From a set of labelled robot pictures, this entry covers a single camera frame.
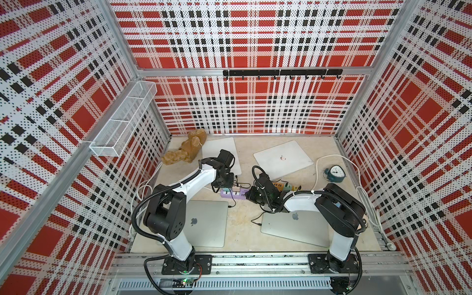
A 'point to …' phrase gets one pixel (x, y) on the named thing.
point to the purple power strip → (237, 195)
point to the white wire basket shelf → (115, 136)
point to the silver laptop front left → (206, 222)
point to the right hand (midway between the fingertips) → (246, 194)
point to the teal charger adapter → (226, 189)
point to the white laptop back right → (279, 160)
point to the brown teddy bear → (189, 150)
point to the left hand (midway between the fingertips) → (230, 183)
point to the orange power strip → (280, 187)
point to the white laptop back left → (214, 145)
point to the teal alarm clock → (335, 173)
